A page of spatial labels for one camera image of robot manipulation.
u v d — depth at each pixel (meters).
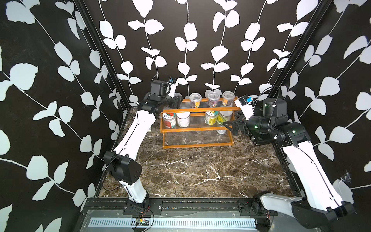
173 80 0.66
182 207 0.75
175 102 0.69
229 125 0.56
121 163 0.43
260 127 0.52
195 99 0.78
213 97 0.80
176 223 0.70
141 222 0.70
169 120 0.84
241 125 0.55
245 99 0.52
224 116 0.85
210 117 0.86
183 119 0.83
